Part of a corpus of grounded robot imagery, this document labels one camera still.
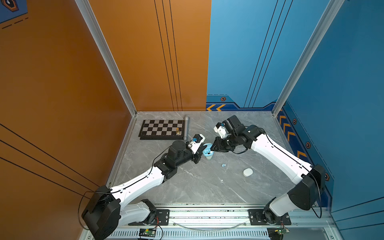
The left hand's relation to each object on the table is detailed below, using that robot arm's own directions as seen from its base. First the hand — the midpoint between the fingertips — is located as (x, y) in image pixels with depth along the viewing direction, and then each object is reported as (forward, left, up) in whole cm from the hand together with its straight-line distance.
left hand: (205, 144), depth 76 cm
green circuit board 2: (-34, -36, -21) cm, 54 cm away
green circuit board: (-35, +28, -25) cm, 51 cm away
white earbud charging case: (-6, -26, -20) cm, 33 cm away
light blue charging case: (-3, -1, -2) cm, 4 cm away
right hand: (-2, -2, -1) cm, 4 cm away
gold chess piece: (+21, +18, -17) cm, 32 cm away
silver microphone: (+26, +13, -20) cm, 35 cm away
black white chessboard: (+23, +30, -19) cm, 42 cm away
